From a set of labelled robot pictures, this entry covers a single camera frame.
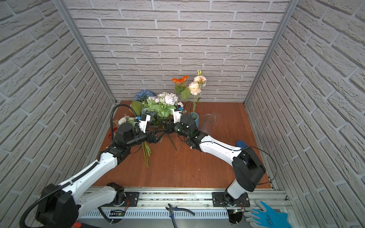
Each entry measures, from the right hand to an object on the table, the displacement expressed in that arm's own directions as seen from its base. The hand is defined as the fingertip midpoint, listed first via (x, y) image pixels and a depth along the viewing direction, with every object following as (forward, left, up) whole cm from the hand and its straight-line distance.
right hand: (160, 120), depth 74 cm
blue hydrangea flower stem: (+39, +17, -16) cm, 46 cm away
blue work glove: (-46, -50, -25) cm, 72 cm away
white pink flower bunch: (-4, +13, -25) cm, 28 cm away
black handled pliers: (-38, -3, -25) cm, 46 cm away
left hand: (-3, -1, -3) cm, 4 cm away
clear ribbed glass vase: (+2, -28, -11) cm, 30 cm away
